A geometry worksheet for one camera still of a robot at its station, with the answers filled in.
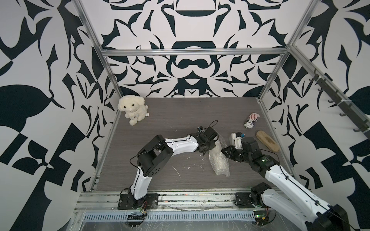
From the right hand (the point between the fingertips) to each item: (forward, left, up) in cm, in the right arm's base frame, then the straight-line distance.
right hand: (220, 148), depth 81 cm
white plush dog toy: (+26, +52, +6) cm, 58 cm away
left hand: (+7, +2, -7) cm, 10 cm away
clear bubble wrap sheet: (-5, +1, -5) cm, 7 cm away
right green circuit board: (-31, -17, -12) cm, 37 cm away
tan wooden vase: (+9, -33, -9) cm, 35 cm away
